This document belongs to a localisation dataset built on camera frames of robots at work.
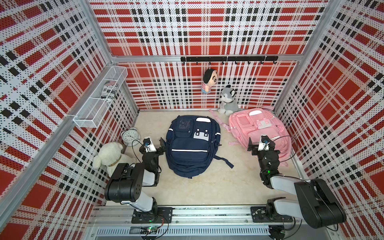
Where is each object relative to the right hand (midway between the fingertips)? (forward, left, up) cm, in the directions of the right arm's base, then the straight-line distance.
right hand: (260, 137), depth 86 cm
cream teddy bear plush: (-13, +82, +4) cm, 83 cm away
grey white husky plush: (+33, +14, -5) cm, 36 cm away
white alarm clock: (+7, +82, -10) cm, 83 cm away
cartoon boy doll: (+31, +29, +19) cm, 46 cm away
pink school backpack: (+20, -5, -11) cm, 23 cm away
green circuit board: (-44, +60, -13) cm, 75 cm away
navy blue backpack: (+4, +41, -12) cm, 43 cm away
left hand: (+1, +62, -3) cm, 62 cm away
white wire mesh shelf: (+16, +104, +6) cm, 105 cm away
